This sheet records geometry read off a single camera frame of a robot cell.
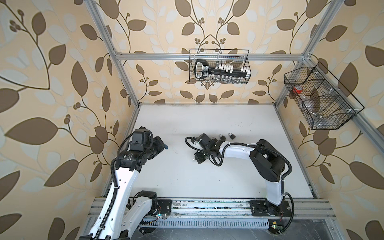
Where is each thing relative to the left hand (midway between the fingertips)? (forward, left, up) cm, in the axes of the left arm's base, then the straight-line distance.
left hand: (165, 141), depth 73 cm
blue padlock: (-1, 0, -4) cm, 4 cm away
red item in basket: (+34, -74, +7) cm, 82 cm away
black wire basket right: (+19, -79, +12) cm, 82 cm away
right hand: (+2, -15, -22) cm, 26 cm away
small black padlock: (+18, -33, -23) cm, 44 cm away
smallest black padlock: (+19, -39, -22) cm, 49 cm away
